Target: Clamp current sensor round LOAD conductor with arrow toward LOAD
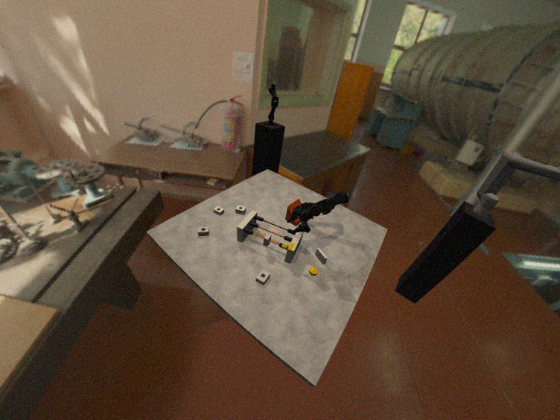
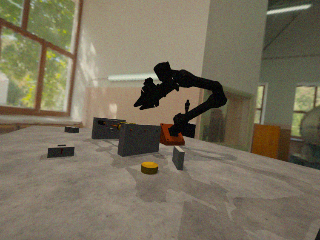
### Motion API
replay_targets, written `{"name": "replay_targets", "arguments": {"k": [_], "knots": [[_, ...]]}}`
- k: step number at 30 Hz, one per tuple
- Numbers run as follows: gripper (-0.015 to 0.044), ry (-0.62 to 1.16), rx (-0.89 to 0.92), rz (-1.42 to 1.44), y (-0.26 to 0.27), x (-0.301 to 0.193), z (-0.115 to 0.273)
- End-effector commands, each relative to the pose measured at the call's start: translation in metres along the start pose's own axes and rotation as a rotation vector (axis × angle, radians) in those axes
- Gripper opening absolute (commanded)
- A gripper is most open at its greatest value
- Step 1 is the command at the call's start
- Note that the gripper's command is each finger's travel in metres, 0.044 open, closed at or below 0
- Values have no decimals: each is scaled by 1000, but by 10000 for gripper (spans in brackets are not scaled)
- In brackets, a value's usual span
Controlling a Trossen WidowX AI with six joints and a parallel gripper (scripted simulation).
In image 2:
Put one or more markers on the yellow short cylinder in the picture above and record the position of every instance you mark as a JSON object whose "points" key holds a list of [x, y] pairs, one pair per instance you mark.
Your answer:
{"points": [[149, 168]]}

